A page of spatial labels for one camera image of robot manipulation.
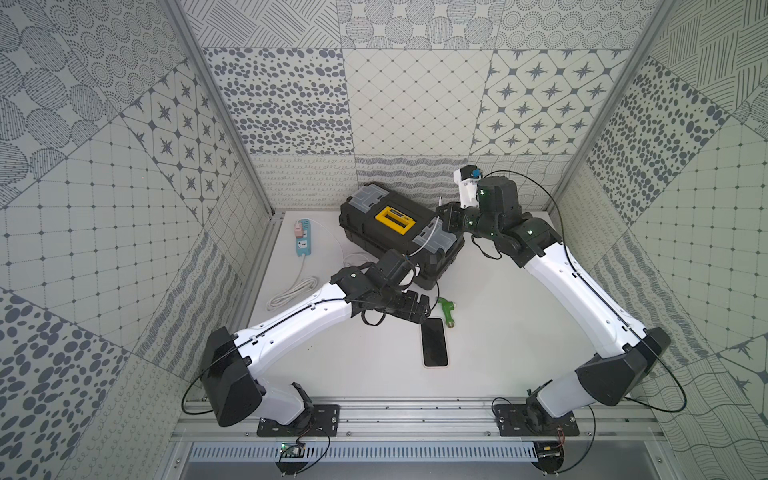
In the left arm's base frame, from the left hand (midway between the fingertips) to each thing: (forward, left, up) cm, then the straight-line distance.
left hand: (414, 298), depth 75 cm
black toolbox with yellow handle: (+29, +10, -1) cm, 30 cm away
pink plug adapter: (+33, +41, -11) cm, 54 cm away
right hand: (+15, -6, +16) cm, 23 cm away
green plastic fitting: (+7, -11, -18) cm, 22 cm away
